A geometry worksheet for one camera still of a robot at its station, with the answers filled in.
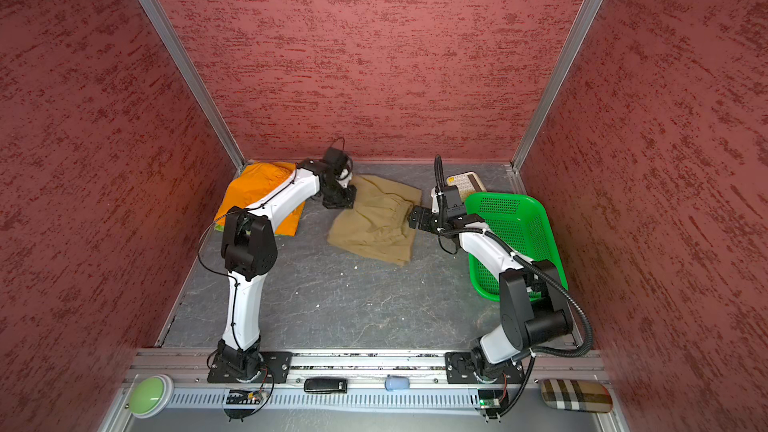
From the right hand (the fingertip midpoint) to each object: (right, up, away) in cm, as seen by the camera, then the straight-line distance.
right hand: (418, 224), depth 91 cm
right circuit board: (+16, -40, -20) cm, 47 cm away
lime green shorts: (-67, -2, +8) cm, 67 cm away
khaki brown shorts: (-13, -2, +5) cm, 14 cm away
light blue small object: (-7, -36, -20) cm, 42 cm away
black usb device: (-24, -36, -21) cm, 48 cm away
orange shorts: (-57, +13, +11) cm, 59 cm away
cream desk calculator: (+21, +14, +23) cm, 34 cm away
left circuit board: (-43, -40, -20) cm, 62 cm away
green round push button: (-65, -38, -22) cm, 79 cm away
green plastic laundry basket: (+38, -1, +11) cm, 39 cm away
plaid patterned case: (+39, -38, -22) cm, 58 cm away
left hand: (-22, +4, +5) cm, 22 cm away
